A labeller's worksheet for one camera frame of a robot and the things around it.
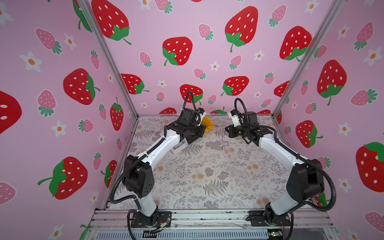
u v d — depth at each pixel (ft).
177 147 3.20
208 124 3.64
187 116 2.13
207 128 3.59
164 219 2.40
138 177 1.48
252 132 2.12
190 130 2.25
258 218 2.40
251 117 2.18
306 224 2.40
